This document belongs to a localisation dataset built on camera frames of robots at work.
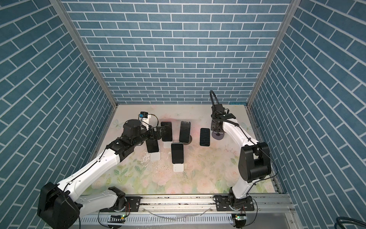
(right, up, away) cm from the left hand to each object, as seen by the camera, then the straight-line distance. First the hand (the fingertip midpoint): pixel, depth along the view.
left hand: (162, 127), depth 79 cm
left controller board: (-22, -46, -6) cm, 52 cm away
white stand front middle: (+8, -25, +8) cm, 28 cm away
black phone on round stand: (+12, -4, +15) cm, 20 cm away
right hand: (+35, -1, +13) cm, 37 cm away
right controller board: (+42, -48, -5) cm, 64 cm away
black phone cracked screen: (+26, -9, +23) cm, 36 cm away
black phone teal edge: (+8, -15, +2) cm, 17 cm away
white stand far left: (-7, -20, +12) cm, 24 cm away
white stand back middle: (0, -13, +18) cm, 22 cm away
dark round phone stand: (+15, -11, +16) cm, 24 cm away
